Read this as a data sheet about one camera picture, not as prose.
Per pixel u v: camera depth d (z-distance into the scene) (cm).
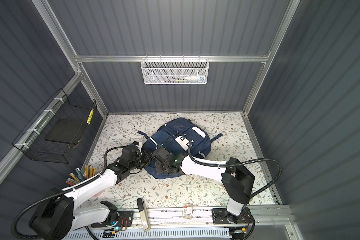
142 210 72
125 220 72
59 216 40
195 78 89
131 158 67
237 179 44
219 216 73
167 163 61
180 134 94
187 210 74
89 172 75
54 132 71
